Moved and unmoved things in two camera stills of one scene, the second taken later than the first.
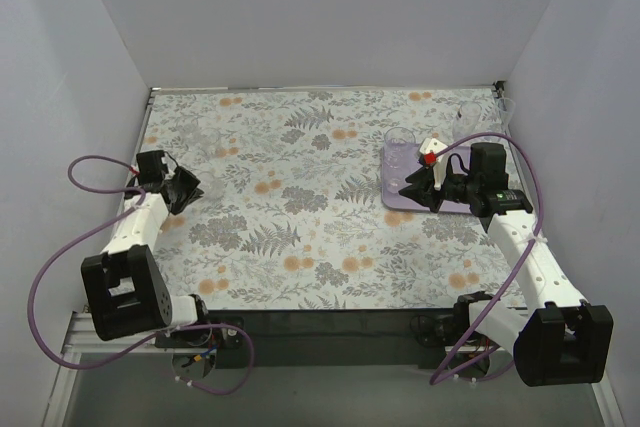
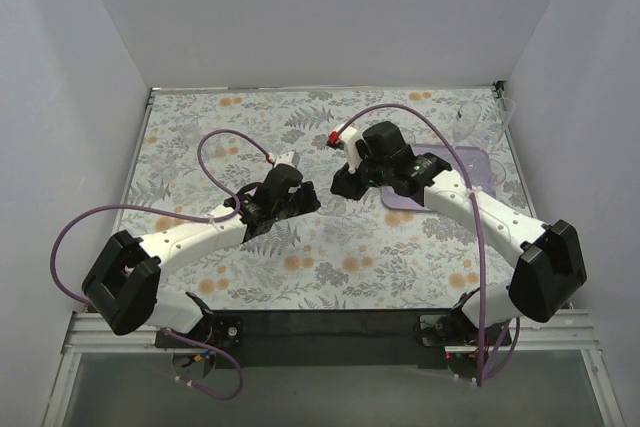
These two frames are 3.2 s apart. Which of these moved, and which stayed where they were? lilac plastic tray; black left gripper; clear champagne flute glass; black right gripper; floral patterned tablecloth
Moved: black left gripper; black right gripper
Stayed: lilac plastic tray; clear champagne flute glass; floral patterned tablecloth
